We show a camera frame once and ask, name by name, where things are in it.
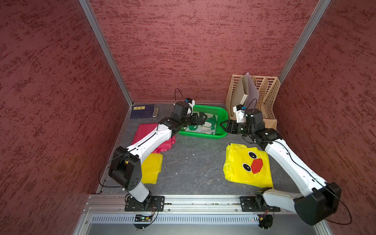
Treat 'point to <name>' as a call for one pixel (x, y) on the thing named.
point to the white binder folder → (239, 95)
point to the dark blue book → (142, 111)
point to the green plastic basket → (222, 116)
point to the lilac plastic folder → (251, 102)
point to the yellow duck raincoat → (250, 165)
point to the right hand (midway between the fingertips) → (223, 127)
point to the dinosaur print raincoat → (209, 127)
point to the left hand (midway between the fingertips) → (199, 119)
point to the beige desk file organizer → (268, 88)
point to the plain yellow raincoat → (151, 167)
